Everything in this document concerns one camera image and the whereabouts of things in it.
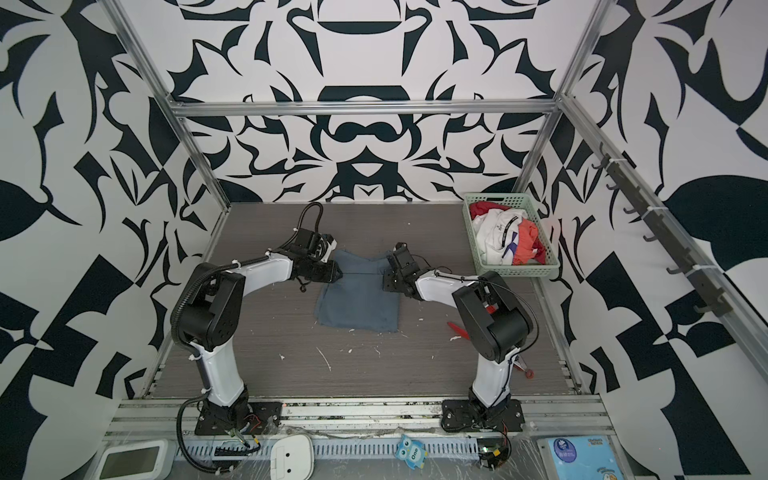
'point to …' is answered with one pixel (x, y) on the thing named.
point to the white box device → (292, 458)
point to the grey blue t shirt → (358, 300)
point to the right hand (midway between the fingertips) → (390, 276)
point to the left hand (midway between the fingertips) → (340, 268)
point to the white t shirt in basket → (496, 231)
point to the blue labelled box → (585, 457)
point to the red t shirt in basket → (496, 232)
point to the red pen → (464, 333)
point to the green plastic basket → (521, 200)
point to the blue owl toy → (411, 451)
